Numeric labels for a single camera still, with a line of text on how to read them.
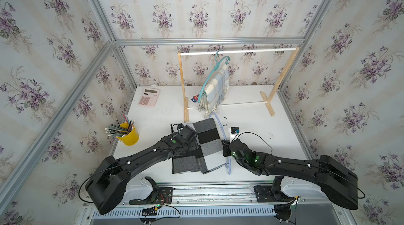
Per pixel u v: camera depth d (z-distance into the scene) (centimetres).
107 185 40
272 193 65
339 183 42
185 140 64
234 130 72
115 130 80
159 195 73
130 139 86
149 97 111
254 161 61
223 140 82
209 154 85
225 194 75
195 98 112
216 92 88
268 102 108
